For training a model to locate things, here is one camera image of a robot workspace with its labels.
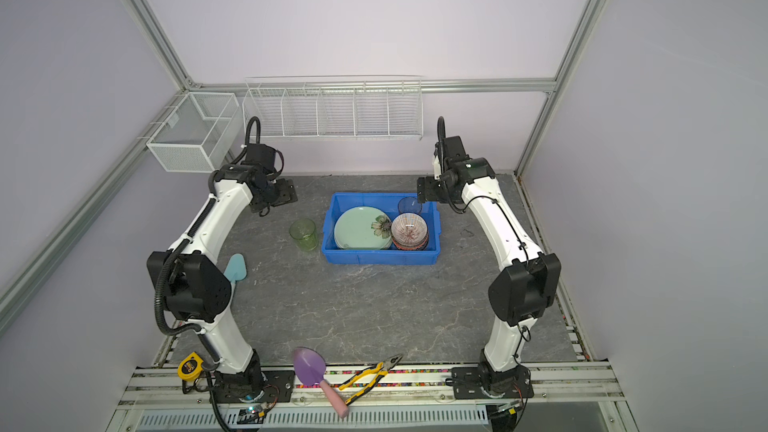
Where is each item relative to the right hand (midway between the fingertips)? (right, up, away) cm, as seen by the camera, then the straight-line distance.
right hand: (433, 195), depth 84 cm
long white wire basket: (-29, +30, +15) cm, 45 cm away
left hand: (-44, -1, +3) cm, 44 cm away
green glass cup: (-42, -12, +16) cm, 46 cm away
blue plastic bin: (-13, -3, +22) cm, 26 cm away
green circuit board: (-46, -54, -12) cm, 72 cm away
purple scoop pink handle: (-33, -46, -7) cm, 57 cm away
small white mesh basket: (-75, +21, +12) cm, 79 cm away
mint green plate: (-22, -11, +18) cm, 30 cm away
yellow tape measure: (-63, -44, -9) cm, 77 cm away
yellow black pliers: (-14, -45, -9) cm, 48 cm away
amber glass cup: (-6, -3, +19) cm, 20 cm away
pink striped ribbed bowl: (-6, -11, +10) cm, 16 cm away
